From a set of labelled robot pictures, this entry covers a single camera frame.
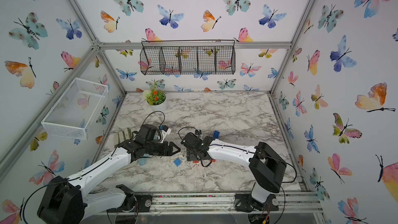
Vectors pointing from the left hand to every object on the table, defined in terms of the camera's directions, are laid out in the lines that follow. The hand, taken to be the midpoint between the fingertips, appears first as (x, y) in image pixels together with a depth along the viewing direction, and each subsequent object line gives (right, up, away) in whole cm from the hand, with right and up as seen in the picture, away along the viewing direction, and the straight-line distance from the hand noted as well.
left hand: (177, 149), depth 80 cm
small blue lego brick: (-1, -9, +6) cm, 11 cm away
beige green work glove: (-34, +5, +16) cm, 38 cm away
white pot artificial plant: (-17, +27, +18) cm, 36 cm away
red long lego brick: (+9, -9, +6) cm, 14 cm away
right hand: (+9, -3, +3) cm, 10 cm away
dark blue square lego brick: (+21, +5, +15) cm, 26 cm away
